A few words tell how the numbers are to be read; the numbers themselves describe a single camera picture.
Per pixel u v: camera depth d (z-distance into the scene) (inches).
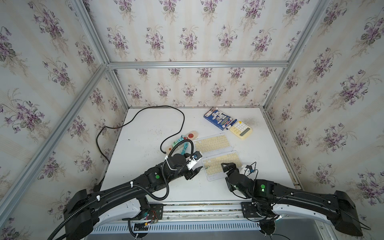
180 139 36.6
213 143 38.7
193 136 39.7
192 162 24.5
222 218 28.8
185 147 37.4
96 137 34.4
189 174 25.6
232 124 42.3
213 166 34.7
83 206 15.4
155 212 28.3
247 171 28.1
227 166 28.0
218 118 43.7
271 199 20.8
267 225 28.3
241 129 41.0
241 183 22.0
